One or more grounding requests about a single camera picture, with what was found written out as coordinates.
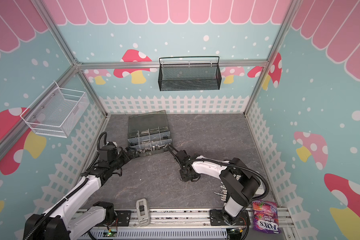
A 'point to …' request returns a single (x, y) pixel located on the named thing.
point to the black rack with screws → (223, 192)
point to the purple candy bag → (265, 218)
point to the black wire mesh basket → (189, 73)
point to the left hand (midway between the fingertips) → (132, 155)
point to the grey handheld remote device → (143, 212)
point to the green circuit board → (110, 234)
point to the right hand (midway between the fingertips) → (186, 177)
